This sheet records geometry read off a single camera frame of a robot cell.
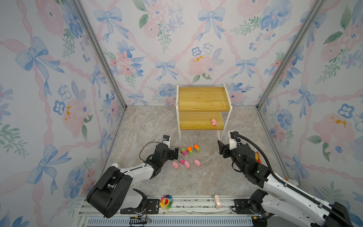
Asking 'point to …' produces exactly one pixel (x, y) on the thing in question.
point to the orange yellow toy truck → (196, 148)
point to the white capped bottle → (116, 164)
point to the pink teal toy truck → (181, 160)
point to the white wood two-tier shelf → (203, 108)
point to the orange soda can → (292, 181)
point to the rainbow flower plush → (166, 202)
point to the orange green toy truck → (189, 150)
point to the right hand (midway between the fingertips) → (224, 139)
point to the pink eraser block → (219, 204)
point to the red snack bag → (257, 157)
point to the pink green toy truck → (184, 152)
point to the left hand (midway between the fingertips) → (172, 145)
